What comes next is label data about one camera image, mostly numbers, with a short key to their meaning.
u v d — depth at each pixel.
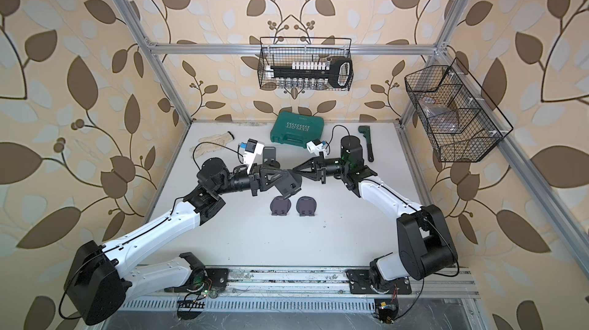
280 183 0.64
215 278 0.76
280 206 0.91
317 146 0.75
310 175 0.70
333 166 0.69
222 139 1.12
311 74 0.85
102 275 0.39
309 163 0.72
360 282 0.73
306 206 0.91
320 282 0.75
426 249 0.43
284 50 0.91
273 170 0.63
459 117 0.75
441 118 0.70
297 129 1.12
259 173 0.59
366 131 1.16
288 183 0.65
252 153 0.60
